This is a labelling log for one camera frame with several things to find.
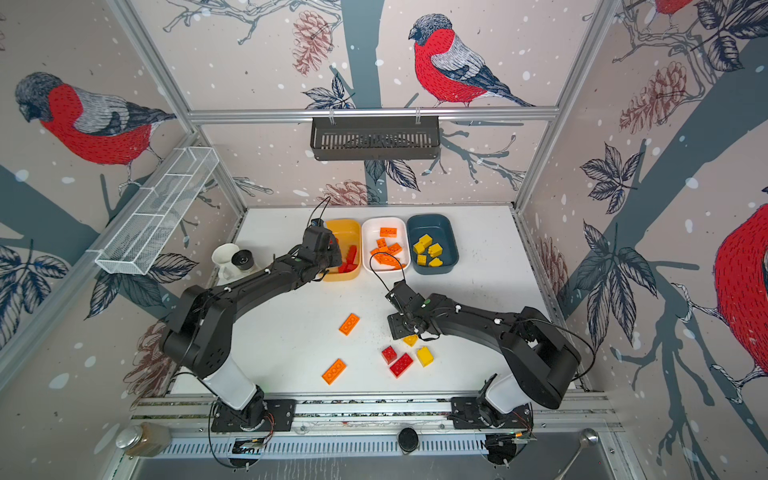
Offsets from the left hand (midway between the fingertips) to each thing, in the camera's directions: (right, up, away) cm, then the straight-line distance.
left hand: (336, 249), depth 92 cm
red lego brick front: (+20, -32, -11) cm, 39 cm away
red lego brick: (+3, -7, +11) cm, 13 cm away
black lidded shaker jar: (-29, -3, 0) cm, 30 cm away
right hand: (+20, -23, -5) cm, 31 cm away
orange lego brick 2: (+16, +5, +19) cm, 25 cm away
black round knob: (+21, -39, -30) cm, 54 cm away
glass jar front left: (-36, -40, -29) cm, 61 cm away
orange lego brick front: (+2, -33, -13) cm, 35 cm away
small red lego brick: (+17, -28, -12) cm, 35 cm away
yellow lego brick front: (+27, -30, -10) cm, 41 cm away
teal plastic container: (+37, +6, +20) cm, 42 cm away
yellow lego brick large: (+23, -26, -7) cm, 36 cm away
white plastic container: (+10, +6, +18) cm, 21 cm away
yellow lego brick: (+30, +2, +15) cm, 33 cm away
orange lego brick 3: (+5, -23, -4) cm, 23 cm away
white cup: (-38, -3, +3) cm, 38 cm away
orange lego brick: (+15, -3, +12) cm, 20 cm away
